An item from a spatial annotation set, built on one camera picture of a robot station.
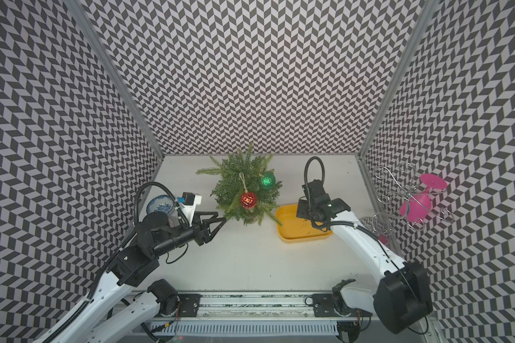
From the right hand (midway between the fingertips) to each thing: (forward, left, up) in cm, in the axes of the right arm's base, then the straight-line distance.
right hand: (307, 214), depth 83 cm
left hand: (-10, +30, +14) cm, 34 cm away
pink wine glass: (-6, -32, +14) cm, 36 cm away
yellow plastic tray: (-2, +3, -11) cm, 11 cm away
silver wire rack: (-5, -27, +18) cm, 33 cm away
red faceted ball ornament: (-6, +21, +20) cm, 29 cm away
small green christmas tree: (-1, +22, +21) cm, 30 cm away
